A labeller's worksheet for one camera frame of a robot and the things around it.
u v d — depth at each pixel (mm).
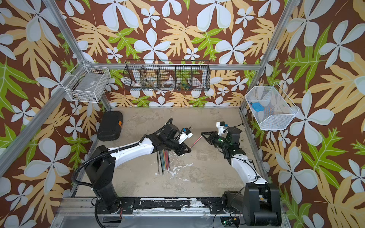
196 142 801
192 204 757
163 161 905
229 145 662
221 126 776
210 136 767
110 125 1062
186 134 736
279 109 783
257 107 856
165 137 670
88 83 861
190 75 985
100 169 459
